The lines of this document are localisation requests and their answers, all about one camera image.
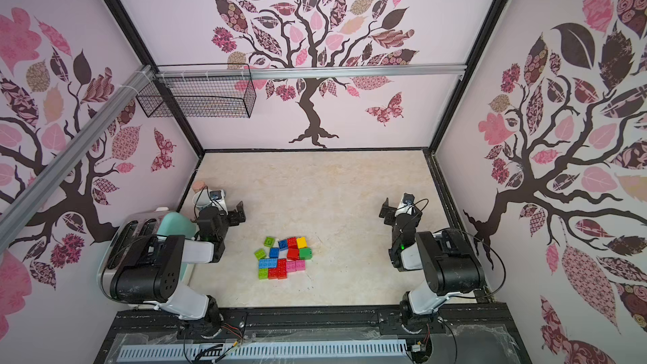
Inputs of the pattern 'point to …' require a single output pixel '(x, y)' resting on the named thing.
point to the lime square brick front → (263, 273)
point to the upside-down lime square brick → (270, 242)
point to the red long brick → (280, 272)
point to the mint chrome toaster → (129, 228)
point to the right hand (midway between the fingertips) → (401, 200)
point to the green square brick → (305, 254)
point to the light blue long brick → (268, 263)
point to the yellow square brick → (302, 242)
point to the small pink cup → (198, 185)
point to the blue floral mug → (205, 197)
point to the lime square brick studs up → (259, 254)
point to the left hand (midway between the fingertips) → (231, 207)
